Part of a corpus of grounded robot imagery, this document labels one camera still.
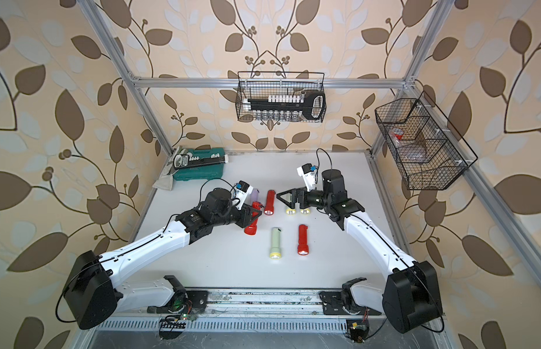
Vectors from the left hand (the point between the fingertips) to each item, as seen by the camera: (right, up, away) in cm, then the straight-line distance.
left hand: (255, 207), depth 78 cm
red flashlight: (-1, -8, -1) cm, 8 cm away
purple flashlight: (+20, -5, +17) cm, 27 cm away
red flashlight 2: (+18, -17, +7) cm, 26 cm away
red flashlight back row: (+4, -1, +21) cm, 21 cm away
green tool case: (-27, +13, +29) cm, 42 cm away
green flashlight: (+14, -5, +17) cm, 22 cm away
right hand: (+11, +5, 0) cm, 12 cm away
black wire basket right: (+60, +20, -5) cm, 63 cm away
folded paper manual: (-48, +9, +30) cm, 58 cm away
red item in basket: (+54, +27, +3) cm, 60 cm away
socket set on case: (-39, +19, +30) cm, 53 cm away
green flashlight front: (+7, -18, +5) cm, 20 cm away
